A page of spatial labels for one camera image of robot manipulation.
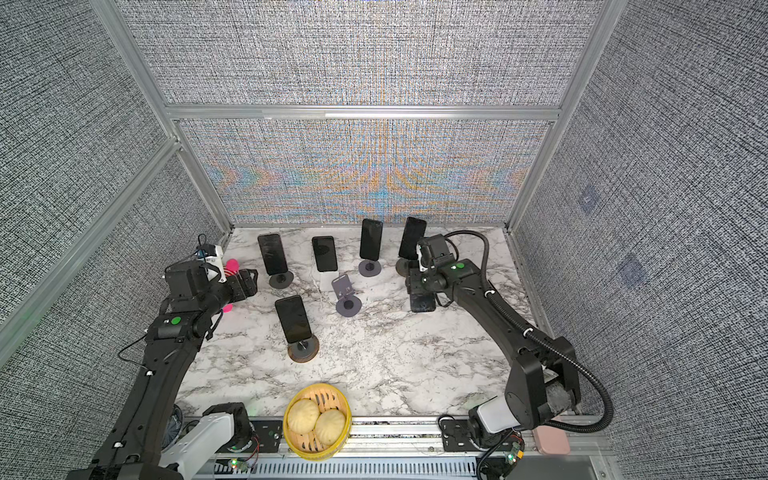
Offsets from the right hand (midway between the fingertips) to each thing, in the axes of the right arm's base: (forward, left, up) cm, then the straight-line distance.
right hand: (418, 278), depth 85 cm
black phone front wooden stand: (-11, +34, -3) cm, 36 cm away
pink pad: (-37, -30, -15) cm, 50 cm away
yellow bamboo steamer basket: (-39, +28, -13) cm, 50 cm away
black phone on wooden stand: (+20, 0, -1) cm, 20 cm away
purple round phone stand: (0, +22, -15) cm, 26 cm away
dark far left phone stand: (+11, +46, -13) cm, 49 cm away
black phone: (+11, +45, -2) cm, 47 cm away
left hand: (-4, +46, +8) cm, 47 cm away
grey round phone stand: (+15, +15, -14) cm, 26 cm away
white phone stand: (+10, +30, -14) cm, 35 cm away
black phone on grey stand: (+18, +15, -4) cm, 24 cm away
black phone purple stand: (-7, -1, -1) cm, 7 cm away
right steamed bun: (-36, +22, -9) cm, 43 cm away
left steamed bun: (-33, +29, -9) cm, 45 cm away
